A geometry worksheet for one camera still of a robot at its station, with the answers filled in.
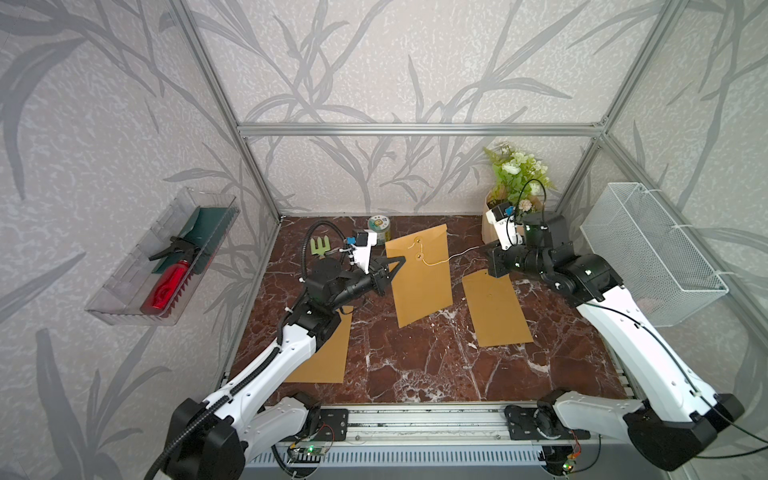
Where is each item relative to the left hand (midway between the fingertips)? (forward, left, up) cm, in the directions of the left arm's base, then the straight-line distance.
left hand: (404, 263), depth 68 cm
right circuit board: (-34, -38, -33) cm, 61 cm away
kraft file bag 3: (+3, -30, -30) cm, 43 cm away
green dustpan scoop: (+7, +50, 0) cm, 50 cm away
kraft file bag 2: (-1, -5, -6) cm, 8 cm away
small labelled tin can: (+34, +8, -23) cm, 42 cm away
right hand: (+4, -18, +1) cm, 19 cm away
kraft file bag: (-13, +21, -33) cm, 41 cm away
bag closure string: (+3, -10, -3) cm, 11 cm away
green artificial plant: (+35, -36, -2) cm, 50 cm away
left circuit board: (-33, +22, -31) cm, 50 cm away
